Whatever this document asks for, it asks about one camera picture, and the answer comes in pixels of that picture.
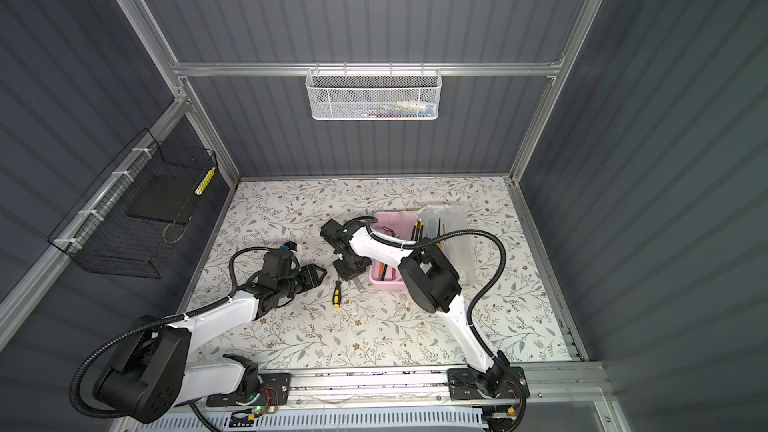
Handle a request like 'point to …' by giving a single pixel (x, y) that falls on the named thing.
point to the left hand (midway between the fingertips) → (321, 273)
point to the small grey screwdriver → (358, 284)
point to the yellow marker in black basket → (206, 179)
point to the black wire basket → (126, 220)
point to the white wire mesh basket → (373, 94)
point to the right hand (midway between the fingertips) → (354, 276)
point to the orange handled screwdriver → (439, 227)
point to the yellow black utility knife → (417, 231)
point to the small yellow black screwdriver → (336, 297)
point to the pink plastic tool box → (399, 223)
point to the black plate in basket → (164, 197)
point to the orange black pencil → (384, 273)
